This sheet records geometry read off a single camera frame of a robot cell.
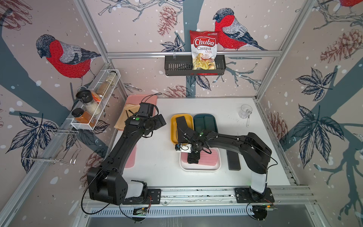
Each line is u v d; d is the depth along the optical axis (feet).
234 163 5.10
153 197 2.40
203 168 2.65
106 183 1.30
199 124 3.25
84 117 2.01
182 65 3.51
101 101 2.35
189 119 3.33
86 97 2.04
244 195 2.38
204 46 2.73
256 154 1.57
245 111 3.52
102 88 2.57
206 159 2.67
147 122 1.87
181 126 3.29
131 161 2.79
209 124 3.22
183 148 2.51
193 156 2.51
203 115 3.40
